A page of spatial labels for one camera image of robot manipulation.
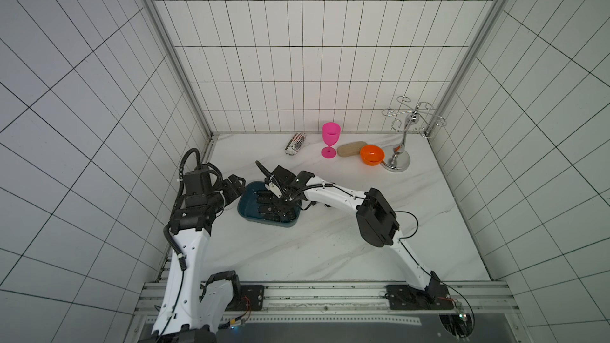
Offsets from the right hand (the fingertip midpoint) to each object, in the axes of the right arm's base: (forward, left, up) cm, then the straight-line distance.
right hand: (281, 198), depth 93 cm
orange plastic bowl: (+25, -39, 0) cm, 46 cm away
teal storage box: (-2, +10, -2) cm, 11 cm away
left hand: (-7, +12, +17) cm, 22 cm away
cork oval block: (+28, -29, 0) cm, 40 cm away
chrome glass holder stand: (+25, -51, -1) cm, 56 cm away
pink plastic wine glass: (+27, -19, +12) cm, 35 cm away
